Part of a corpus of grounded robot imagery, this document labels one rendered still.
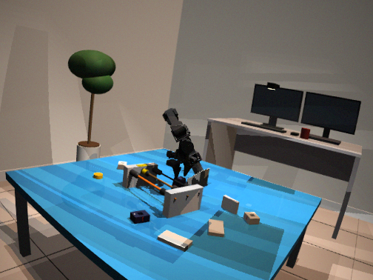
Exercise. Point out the yellow flat disc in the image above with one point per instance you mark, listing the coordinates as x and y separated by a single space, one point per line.
97 175

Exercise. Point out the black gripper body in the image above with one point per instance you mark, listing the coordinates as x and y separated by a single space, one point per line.
182 158

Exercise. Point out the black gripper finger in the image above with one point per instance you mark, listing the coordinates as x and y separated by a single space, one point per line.
187 168
176 171

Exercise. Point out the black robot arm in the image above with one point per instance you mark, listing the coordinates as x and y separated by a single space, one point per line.
179 132

